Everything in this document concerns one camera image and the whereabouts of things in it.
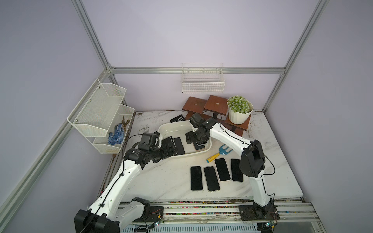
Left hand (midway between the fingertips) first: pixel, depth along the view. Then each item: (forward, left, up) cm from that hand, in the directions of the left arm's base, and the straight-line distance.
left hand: (170, 154), depth 77 cm
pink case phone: (-8, -23, -16) cm, 30 cm away
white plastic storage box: (+29, -1, -16) cm, 33 cm away
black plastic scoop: (+40, -1, -15) cm, 43 cm away
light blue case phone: (-2, -31, -16) cm, 35 cm away
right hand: (+13, -13, -7) cm, 20 cm away
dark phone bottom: (+14, -16, -16) cm, 26 cm away
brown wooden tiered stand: (+32, -26, +5) cm, 42 cm away
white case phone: (+18, +6, -14) cm, 24 cm away
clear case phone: (-6, -14, -19) cm, 25 cm away
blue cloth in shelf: (+13, +35, -3) cm, 37 cm away
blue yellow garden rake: (+10, -32, -15) cm, 37 cm away
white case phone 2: (+15, -3, -16) cm, 22 cm away
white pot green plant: (+22, -39, +13) cm, 47 cm away
